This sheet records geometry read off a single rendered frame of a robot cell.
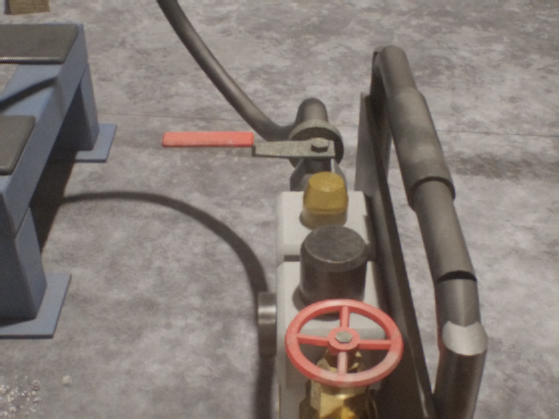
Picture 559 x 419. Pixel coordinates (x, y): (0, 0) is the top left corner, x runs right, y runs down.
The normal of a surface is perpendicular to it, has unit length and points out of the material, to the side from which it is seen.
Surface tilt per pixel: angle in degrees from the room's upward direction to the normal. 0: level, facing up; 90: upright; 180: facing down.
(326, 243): 0
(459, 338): 12
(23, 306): 90
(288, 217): 0
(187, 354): 0
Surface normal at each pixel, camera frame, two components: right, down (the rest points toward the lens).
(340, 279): 0.14, 0.59
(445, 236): -0.25, -0.77
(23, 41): 0.00, -0.81
